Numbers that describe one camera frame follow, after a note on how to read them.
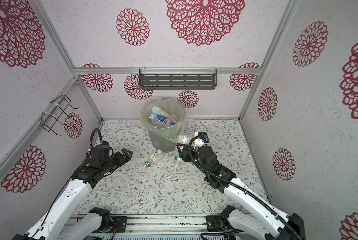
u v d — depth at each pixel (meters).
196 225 0.75
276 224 0.40
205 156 0.52
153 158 0.92
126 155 0.70
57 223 0.42
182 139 0.68
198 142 0.63
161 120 0.83
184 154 0.62
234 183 0.48
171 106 0.95
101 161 0.59
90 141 0.58
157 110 0.93
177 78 0.94
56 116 0.78
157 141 1.02
